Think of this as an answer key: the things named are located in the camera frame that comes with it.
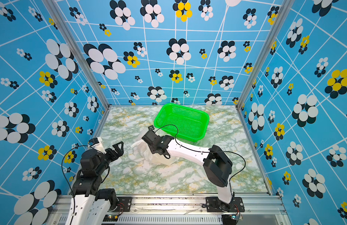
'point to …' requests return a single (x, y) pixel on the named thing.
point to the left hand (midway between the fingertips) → (117, 144)
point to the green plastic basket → (192, 124)
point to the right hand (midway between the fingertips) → (157, 143)
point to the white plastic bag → (145, 151)
